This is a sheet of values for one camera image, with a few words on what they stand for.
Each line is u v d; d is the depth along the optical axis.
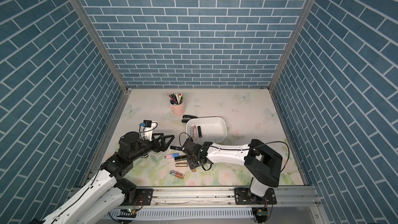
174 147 0.88
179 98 0.99
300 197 0.76
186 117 1.02
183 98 0.99
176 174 0.79
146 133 0.67
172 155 0.85
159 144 0.67
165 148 0.67
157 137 0.77
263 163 0.45
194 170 0.81
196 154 0.66
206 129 0.99
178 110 1.01
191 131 0.96
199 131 0.96
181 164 0.83
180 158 0.85
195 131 0.96
